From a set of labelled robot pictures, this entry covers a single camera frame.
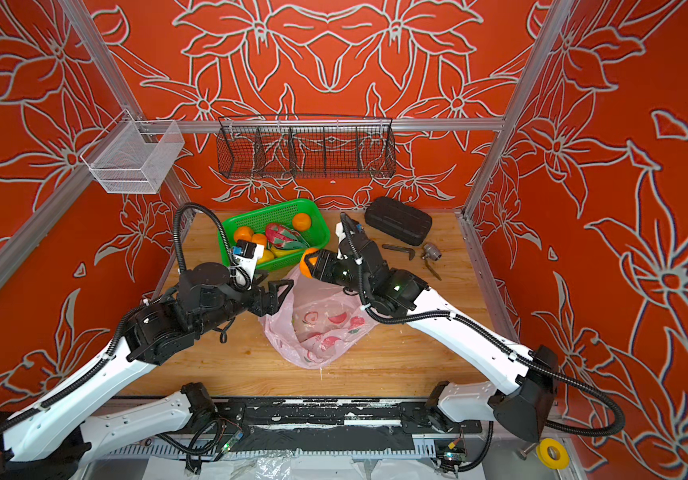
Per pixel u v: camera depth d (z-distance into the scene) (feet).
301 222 3.68
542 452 2.22
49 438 1.30
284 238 3.38
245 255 1.75
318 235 3.43
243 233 3.40
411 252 3.38
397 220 3.53
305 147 3.26
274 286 1.83
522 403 1.20
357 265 1.58
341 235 2.08
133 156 3.01
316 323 2.94
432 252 3.39
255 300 1.81
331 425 2.39
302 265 2.19
